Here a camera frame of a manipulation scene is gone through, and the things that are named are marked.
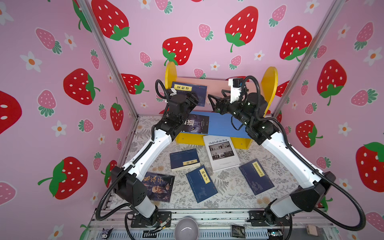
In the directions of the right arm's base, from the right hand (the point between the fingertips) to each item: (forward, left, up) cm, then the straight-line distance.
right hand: (214, 92), depth 63 cm
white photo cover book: (-1, -8, -45) cm, 45 cm away
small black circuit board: (-43, -16, -46) cm, 65 cm away
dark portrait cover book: (-27, +27, -47) cm, 61 cm away
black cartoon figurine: (-51, +45, -45) cm, 82 cm away
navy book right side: (-14, -29, -48) cm, 58 cm away
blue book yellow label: (-22, +3, -49) cm, 54 cm away
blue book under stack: (-8, +16, -48) cm, 51 cm away
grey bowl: (-45, +8, -47) cm, 65 cm away
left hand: (+6, +9, -6) cm, 13 cm away
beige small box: (-37, -52, -48) cm, 80 cm away
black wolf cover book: (+11, +10, -32) cm, 36 cm away
